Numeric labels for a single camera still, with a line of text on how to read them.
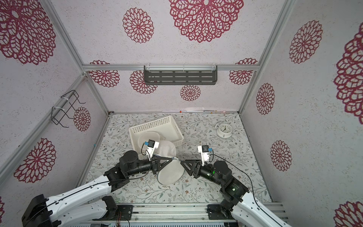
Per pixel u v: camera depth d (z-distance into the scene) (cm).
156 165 61
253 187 53
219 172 52
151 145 63
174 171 74
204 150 62
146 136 99
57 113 73
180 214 73
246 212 51
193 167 60
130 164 58
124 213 74
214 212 73
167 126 113
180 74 95
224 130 103
